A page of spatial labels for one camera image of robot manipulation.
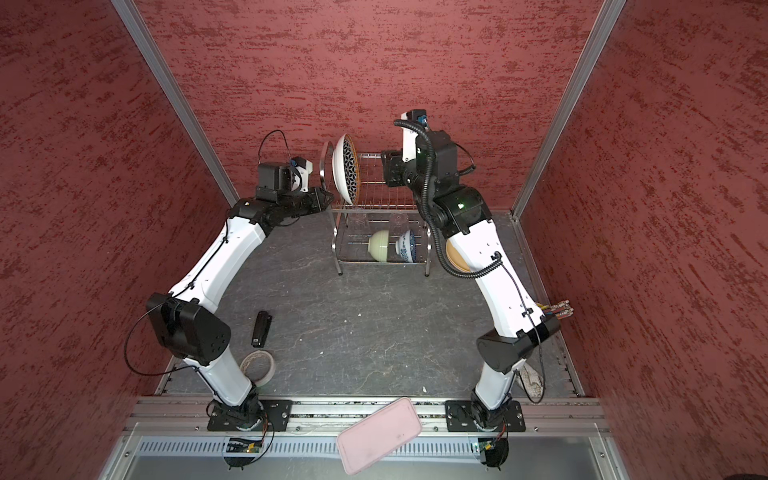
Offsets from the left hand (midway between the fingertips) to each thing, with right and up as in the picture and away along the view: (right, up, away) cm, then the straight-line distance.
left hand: (330, 202), depth 82 cm
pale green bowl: (+13, -12, +12) cm, 22 cm away
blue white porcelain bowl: (+22, -13, +11) cm, 28 cm away
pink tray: (+14, -58, -12) cm, 60 cm away
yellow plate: (+40, -17, +22) cm, 49 cm away
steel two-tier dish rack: (+14, -5, +33) cm, 36 cm away
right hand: (+17, +8, -16) cm, 25 cm away
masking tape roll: (-20, -46, +1) cm, 51 cm away
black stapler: (-22, -37, +5) cm, 43 cm away
